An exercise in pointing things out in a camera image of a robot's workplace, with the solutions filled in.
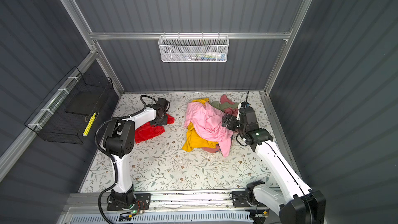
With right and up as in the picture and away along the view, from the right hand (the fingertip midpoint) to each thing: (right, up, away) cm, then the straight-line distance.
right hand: (231, 120), depth 79 cm
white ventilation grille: (+1, -44, -9) cm, 45 cm away
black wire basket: (-79, +2, -8) cm, 79 cm away
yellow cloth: (-21, -14, +10) cm, 27 cm away
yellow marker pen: (-66, -1, -10) cm, 66 cm away
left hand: (-44, -3, +22) cm, 49 cm away
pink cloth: (-13, -2, +12) cm, 17 cm away
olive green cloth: (-1, +7, +28) cm, 29 cm away
